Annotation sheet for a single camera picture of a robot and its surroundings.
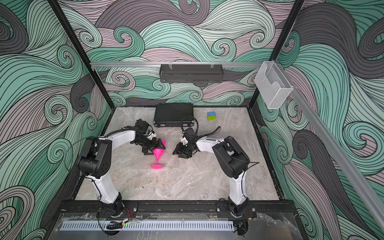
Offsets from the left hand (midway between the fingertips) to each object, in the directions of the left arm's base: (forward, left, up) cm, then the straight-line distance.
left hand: (160, 148), depth 91 cm
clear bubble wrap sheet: (-11, -9, -5) cm, 15 cm away
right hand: (-3, -8, -3) cm, 10 cm away
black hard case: (+30, -6, -2) cm, 31 cm away
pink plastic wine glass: (-3, +1, +1) cm, 3 cm away
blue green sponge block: (+31, -35, -3) cm, 47 cm away
